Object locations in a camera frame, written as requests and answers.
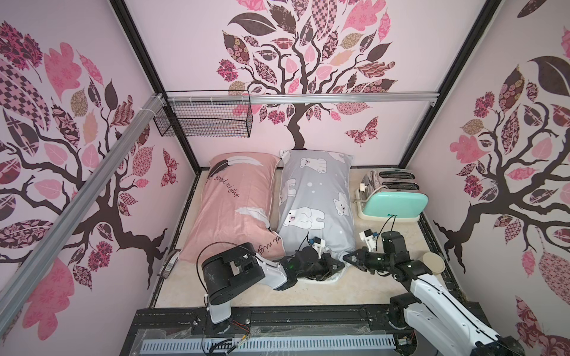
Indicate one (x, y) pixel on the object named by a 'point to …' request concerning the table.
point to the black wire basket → (200, 119)
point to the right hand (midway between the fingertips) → (344, 257)
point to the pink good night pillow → (234, 208)
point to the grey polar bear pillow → (317, 201)
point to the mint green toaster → (390, 195)
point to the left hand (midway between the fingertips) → (346, 270)
